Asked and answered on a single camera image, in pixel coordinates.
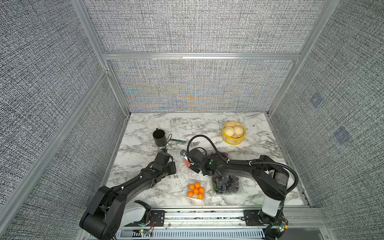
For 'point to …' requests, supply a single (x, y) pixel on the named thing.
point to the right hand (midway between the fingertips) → (192, 154)
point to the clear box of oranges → (196, 189)
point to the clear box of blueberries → (224, 184)
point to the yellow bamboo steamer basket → (240, 132)
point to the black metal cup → (159, 135)
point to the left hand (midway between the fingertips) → (177, 165)
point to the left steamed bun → (229, 131)
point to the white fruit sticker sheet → (176, 176)
